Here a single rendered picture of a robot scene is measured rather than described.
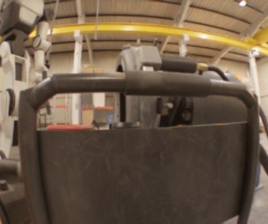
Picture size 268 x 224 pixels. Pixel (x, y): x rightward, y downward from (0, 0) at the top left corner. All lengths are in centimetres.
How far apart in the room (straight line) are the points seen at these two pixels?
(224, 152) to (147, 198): 15
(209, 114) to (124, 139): 83
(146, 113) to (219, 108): 51
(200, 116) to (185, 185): 73
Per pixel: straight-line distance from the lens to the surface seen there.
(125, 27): 943
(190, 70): 80
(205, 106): 98
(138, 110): 72
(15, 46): 107
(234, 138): 31
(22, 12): 115
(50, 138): 21
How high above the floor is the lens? 51
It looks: 3 degrees up
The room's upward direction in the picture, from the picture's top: 1 degrees counter-clockwise
